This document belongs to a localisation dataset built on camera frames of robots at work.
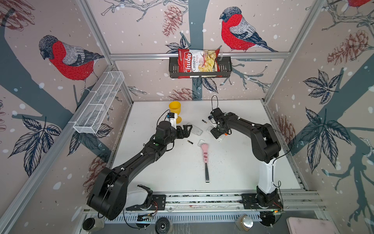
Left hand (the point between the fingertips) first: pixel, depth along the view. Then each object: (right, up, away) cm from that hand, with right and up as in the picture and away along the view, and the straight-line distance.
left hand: (187, 126), depth 81 cm
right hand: (+21, -7, +18) cm, 29 cm away
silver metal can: (+25, -38, -21) cm, 50 cm away
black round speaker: (-9, -39, -22) cm, 46 cm away
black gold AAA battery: (+2, -12, +16) cm, 20 cm away
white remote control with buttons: (+15, -5, +19) cm, 25 cm away
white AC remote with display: (+5, -4, +23) cm, 24 cm away
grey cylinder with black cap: (-40, -40, -20) cm, 60 cm away
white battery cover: (+9, -12, +16) cm, 22 cm away
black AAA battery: (+12, +1, +27) cm, 29 cm away
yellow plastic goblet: (-9, +11, +19) cm, 24 cm away
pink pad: (+52, -44, -15) cm, 70 cm away
